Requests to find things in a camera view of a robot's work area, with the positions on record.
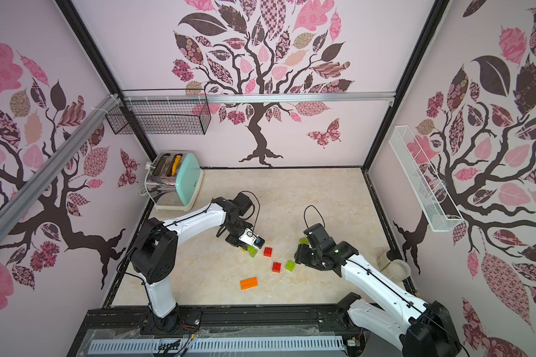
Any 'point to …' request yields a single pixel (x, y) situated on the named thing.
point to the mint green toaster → (173, 180)
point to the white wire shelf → (432, 198)
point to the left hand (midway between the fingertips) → (244, 242)
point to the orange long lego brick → (247, 283)
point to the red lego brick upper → (268, 252)
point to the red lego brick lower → (276, 267)
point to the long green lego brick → (251, 251)
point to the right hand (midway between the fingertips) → (301, 261)
